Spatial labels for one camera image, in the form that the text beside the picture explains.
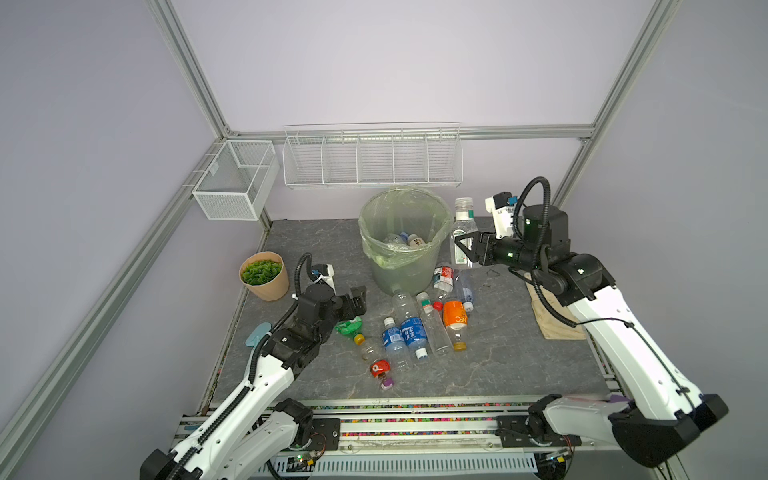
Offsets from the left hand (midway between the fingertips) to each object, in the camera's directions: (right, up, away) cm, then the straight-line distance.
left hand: (351, 294), depth 78 cm
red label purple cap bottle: (+7, -21, +3) cm, 22 cm away
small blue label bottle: (+12, -15, +6) cm, 20 cm away
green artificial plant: (-30, +5, +14) cm, 33 cm away
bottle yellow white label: (+18, +15, +22) cm, 32 cm away
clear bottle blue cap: (+34, -3, +22) cm, 40 cm away
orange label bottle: (+30, -8, +13) cm, 34 cm away
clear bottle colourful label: (+13, +16, +19) cm, 28 cm away
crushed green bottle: (-3, -12, +13) cm, 18 cm away
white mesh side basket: (-42, +36, +24) cm, 60 cm away
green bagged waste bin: (+14, +19, +26) cm, 35 cm away
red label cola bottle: (+28, +1, +21) cm, 35 cm away
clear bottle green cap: (+24, -13, +11) cm, 29 cm away
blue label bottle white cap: (+17, -11, +9) cm, 22 cm away
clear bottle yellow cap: (+4, -17, +6) cm, 19 cm away
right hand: (+27, +14, -10) cm, 32 cm away
